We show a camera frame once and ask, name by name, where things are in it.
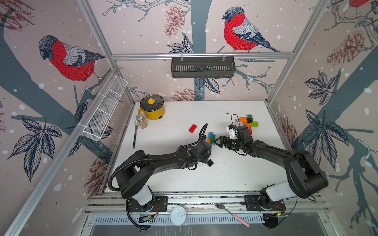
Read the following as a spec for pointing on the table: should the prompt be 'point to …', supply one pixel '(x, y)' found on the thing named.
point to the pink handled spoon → (220, 206)
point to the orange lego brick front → (248, 125)
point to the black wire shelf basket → (203, 67)
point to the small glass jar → (142, 122)
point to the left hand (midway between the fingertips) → (208, 151)
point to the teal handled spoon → (136, 124)
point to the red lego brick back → (192, 129)
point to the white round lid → (178, 216)
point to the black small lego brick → (209, 163)
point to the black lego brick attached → (249, 120)
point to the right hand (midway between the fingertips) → (219, 141)
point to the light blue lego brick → (211, 145)
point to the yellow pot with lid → (152, 107)
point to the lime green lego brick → (254, 124)
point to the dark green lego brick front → (212, 137)
